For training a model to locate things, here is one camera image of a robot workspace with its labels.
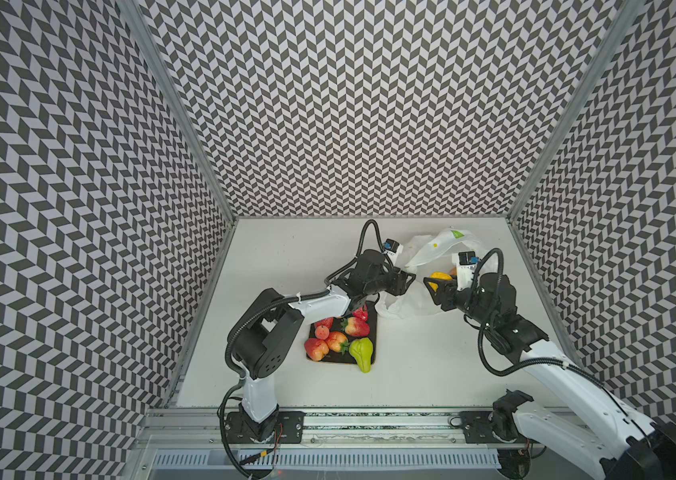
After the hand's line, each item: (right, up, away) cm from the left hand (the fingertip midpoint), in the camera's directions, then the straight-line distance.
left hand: (409, 274), depth 87 cm
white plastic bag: (+5, +6, -2) cm, 7 cm away
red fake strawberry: (-27, -20, -6) cm, 34 cm away
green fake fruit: (-14, -19, -7) cm, 25 cm away
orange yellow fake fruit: (+5, +1, -13) cm, 14 cm away
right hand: (+4, -2, -8) cm, 10 cm away
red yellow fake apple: (-15, -15, -2) cm, 22 cm away
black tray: (-23, -18, -4) cm, 30 cm away
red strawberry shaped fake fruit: (-14, -12, +2) cm, 19 cm away
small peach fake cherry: (-25, -16, -4) cm, 30 cm away
